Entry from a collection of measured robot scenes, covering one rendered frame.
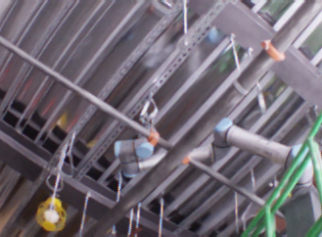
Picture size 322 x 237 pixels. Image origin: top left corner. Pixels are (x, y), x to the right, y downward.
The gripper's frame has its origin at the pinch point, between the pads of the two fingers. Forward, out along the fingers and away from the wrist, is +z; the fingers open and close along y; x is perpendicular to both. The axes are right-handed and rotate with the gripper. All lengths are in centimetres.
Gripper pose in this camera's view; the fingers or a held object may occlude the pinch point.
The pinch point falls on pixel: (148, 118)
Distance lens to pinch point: 330.5
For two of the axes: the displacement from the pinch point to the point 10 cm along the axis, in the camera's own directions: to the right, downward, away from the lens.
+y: -5.4, -7.1, -4.5
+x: -8.4, 4.2, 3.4
